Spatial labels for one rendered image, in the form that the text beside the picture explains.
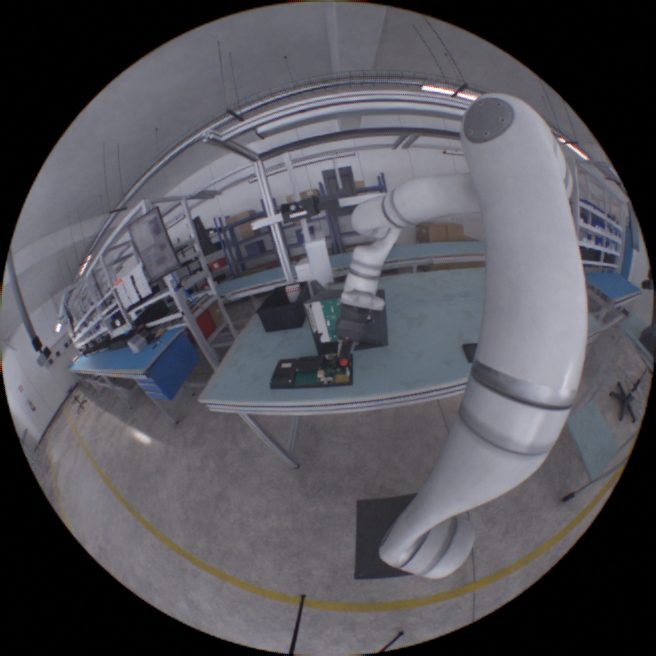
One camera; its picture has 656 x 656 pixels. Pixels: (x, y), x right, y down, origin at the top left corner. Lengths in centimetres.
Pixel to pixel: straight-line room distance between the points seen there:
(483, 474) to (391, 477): 134
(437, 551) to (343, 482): 127
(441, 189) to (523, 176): 15
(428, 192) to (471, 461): 28
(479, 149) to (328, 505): 155
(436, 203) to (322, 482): 152
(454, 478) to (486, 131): 25
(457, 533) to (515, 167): 32
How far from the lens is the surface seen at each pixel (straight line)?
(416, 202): 29
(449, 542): 27
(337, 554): 147
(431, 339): 73
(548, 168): 16
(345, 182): 238
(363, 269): 42
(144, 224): 166
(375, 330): 67
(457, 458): 16
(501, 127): 18
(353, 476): 149
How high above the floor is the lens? 144
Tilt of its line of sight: 31 degrees down
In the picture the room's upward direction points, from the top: 14 degrees counter-clockwise
